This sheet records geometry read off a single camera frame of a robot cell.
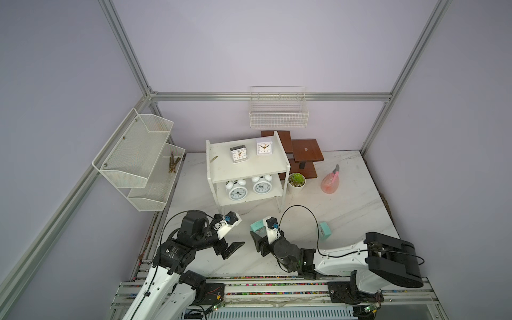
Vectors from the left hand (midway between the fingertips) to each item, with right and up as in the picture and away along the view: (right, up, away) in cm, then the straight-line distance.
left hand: (234, 233), depth 72 cm
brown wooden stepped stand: (+30, +32, +29) cm, 53 cm away
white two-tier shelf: (+5, +24, -2) cm, 24 cm away
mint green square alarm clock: (+9, +1, +3) cm, 10 cm away
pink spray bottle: (+47, +17, +32) cm, 59 cm away
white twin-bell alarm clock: (0, +16, +5) cm, 16 cm away
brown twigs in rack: (-34, +27, +26) cm, 51 cm away
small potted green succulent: (+27, +17, +25) cm, 41 cm away
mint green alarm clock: (+37, -3, +12) cm, 39 cm away
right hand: (+9, -1, +7) cm, 11 cm away
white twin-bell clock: (+10, +18, +8) cm, 22 cm away
